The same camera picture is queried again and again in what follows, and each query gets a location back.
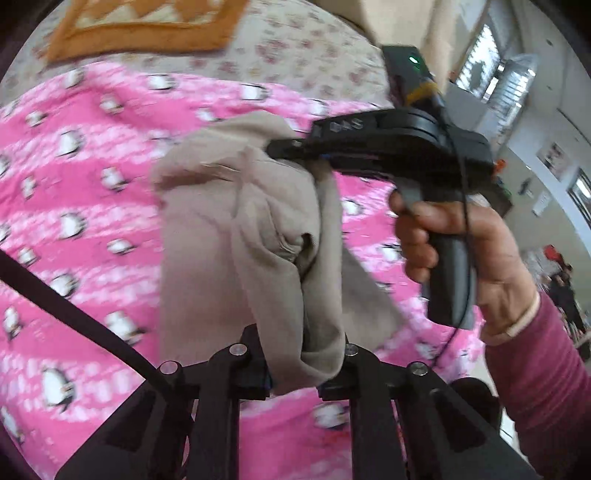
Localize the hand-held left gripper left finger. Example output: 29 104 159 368
54 323 273 480

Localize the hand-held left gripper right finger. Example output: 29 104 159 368
318 344 541 480

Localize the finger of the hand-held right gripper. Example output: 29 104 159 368
265 136 335 171

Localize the beige garment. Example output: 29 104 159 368
152 113 407 398

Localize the person's right forearm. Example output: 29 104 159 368
480 291 591 480

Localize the person's right hand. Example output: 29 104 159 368
389 189 541 344

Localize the floral bed sheet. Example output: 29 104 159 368
0 0 398 109

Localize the window with blinds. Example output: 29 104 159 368
455 21 539 121

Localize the orange bordered quilted mat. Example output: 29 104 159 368
46 0 250 65

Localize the pink penguin print blanket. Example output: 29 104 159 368
0 62 485 480

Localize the thin black cable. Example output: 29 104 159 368
431 106 478 370

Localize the wall poster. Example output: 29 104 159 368
538 143 566 178

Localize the thick black cable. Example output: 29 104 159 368
0 250 195 407

